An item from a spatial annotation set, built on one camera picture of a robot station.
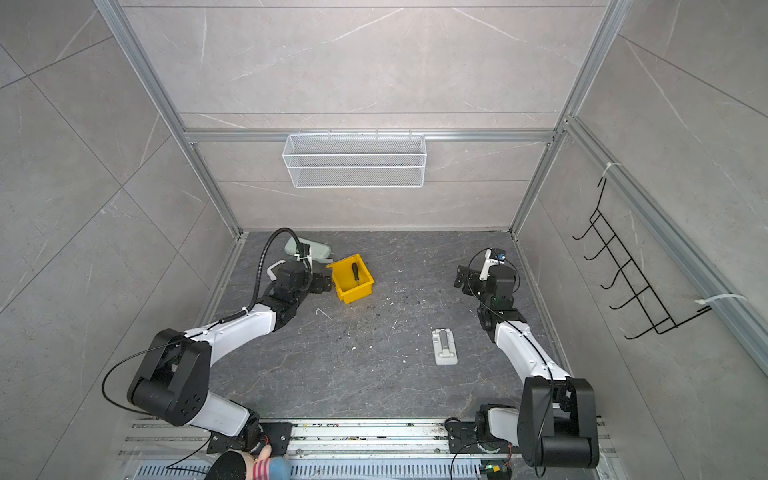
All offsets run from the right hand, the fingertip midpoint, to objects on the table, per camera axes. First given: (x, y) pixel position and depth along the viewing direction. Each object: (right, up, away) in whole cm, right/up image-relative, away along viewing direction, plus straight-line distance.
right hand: (472, 266), depth 88 cm
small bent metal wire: (-50, -16, +10) cm, 53 cm away
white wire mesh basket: (-37, +36, +13) cm, 53 cm away
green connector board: (+1, -48, -18) cm, 51 cm away
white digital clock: (-67, -2, +15) cm, 69 cm away
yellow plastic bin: (-38, -8, +6) cm, 39 cm away
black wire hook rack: (+30, -9, -28) cm, 42 cm away
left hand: (-47, +2, +2) cm, 47 cm away
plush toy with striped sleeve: (-58, -43, -23) cm, 76 cm away
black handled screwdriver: (-38, -2, +19) cm, 42 cm away
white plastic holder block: (-8, -24, 0) cm, 26 cm away
